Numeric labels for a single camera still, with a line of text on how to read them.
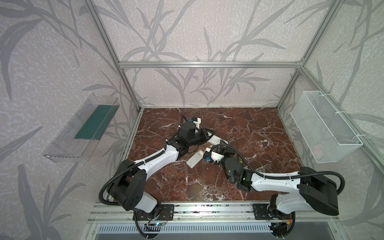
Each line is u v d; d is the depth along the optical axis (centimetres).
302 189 43
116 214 75
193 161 90
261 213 73
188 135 64
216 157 68
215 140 77
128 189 43
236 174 59
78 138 64
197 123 77
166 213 72
